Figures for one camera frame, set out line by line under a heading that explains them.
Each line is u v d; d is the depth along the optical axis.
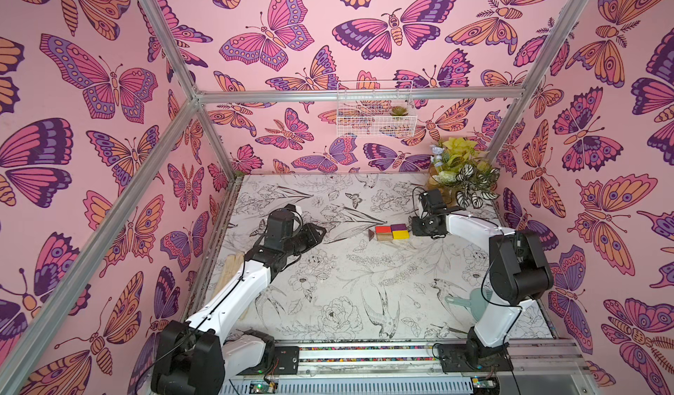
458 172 0.96
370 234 0.98
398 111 0.92
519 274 0.49
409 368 0.73
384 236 1.00
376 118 1.06
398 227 1.03
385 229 1.03
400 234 0.99
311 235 0.72
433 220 0.73
